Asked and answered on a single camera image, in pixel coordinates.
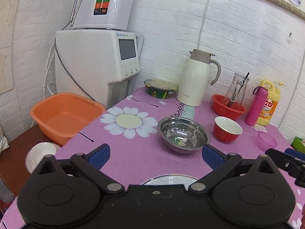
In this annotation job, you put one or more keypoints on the white saucer on side table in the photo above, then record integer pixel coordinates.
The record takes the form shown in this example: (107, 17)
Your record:
(31, 166)

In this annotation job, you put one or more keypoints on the yellow dish soap bottle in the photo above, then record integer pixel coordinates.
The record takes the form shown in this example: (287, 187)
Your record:
(272, 100)

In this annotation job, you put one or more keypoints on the steel bowl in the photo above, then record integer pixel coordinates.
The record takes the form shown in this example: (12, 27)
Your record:
(183, 136)

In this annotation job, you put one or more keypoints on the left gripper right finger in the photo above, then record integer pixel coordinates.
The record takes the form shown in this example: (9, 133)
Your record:
(244, 192)

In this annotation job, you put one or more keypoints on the pink floral tablecloth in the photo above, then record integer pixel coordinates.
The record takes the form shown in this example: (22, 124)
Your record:
(136, 158)

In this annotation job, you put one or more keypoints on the pink thermos bottle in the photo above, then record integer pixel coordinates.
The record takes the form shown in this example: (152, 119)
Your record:
(260, 95)

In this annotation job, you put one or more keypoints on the green instant noodle bowl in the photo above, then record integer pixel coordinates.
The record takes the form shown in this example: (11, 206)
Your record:
(160, 89)

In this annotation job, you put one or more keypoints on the white water purifier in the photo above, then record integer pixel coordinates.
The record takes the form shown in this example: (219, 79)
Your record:
(108, 14)

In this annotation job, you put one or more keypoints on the red plastic basket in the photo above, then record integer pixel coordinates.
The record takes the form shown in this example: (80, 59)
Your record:
(220, 107)

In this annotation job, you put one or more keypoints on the white water dispenser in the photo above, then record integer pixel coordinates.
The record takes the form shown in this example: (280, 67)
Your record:
(96, 64)

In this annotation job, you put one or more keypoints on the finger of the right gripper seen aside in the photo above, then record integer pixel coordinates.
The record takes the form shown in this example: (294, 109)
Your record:
(293, 165)

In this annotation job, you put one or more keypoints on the white bowl on side table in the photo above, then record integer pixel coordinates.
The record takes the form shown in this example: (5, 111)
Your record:
(40, 150)

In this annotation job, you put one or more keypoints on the white floral plate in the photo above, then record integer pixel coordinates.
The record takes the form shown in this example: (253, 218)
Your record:
(171, 179)

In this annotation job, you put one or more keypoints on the green box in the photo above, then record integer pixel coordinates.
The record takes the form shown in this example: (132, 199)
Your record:
(298, 144)

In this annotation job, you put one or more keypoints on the orange plastic basin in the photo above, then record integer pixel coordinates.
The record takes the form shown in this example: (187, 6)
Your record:
(62, 116)

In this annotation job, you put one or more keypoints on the black stirrer in carafe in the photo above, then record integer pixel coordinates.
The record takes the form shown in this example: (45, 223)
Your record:
(238, 90)

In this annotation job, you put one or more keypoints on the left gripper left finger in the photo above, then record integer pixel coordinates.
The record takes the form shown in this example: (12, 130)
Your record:
(70, 192)

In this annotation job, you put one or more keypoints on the purple plastic bowl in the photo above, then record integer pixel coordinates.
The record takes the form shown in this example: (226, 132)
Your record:
(266, 141)

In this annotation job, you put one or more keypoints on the red white-lined bowl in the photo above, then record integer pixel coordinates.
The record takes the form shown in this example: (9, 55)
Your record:
(226, 130)

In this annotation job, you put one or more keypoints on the cream thermos jug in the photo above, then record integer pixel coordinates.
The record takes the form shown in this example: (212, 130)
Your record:
(195, 78)

